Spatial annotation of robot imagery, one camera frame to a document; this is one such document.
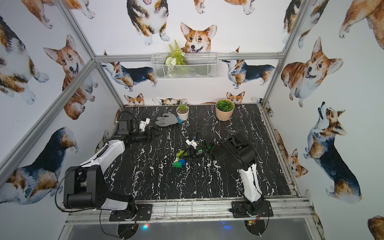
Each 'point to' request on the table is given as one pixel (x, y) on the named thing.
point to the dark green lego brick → (178, 164)
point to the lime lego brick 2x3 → (181, 152)
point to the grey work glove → (168, 118)
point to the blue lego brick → (183, 161)
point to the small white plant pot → (183, 111)
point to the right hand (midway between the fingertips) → (181, 160)
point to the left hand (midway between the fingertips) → (163, 132)
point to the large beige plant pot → (224, 108)
